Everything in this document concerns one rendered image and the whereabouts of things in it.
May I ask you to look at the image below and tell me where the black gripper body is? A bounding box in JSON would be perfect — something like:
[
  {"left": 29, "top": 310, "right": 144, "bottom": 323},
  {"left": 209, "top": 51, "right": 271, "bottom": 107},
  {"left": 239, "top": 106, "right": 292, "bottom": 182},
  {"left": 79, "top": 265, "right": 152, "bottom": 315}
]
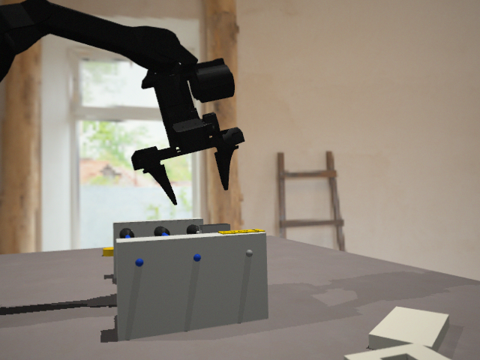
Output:
[{"left": 131, "top": 103, "right": 245, "bottom": 170}]

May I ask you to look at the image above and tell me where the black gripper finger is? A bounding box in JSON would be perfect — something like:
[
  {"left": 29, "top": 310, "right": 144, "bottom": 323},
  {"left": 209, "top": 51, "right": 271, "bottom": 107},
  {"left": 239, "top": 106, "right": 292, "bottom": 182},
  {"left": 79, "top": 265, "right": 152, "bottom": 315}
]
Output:
[
  {"left": 142, "top": 164, "right": 177, "bottom": 206},
  {"left": 214, "top": 145, "right": 239, "bottom": 191}
]

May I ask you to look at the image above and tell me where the yellow disc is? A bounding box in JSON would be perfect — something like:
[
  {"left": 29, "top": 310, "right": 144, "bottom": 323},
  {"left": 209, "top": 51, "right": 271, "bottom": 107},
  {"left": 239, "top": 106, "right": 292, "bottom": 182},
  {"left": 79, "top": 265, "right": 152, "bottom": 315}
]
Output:
[{"left": 103, "top": 247, "right": 113, "bottom": 257}]

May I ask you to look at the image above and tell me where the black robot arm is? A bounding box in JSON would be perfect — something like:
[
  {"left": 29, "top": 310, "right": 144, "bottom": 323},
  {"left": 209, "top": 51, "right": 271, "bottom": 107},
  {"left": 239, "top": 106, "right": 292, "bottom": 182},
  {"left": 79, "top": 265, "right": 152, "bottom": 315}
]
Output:
[{"left": 0, "top": 0, "right": 235, "bottom": 152}]

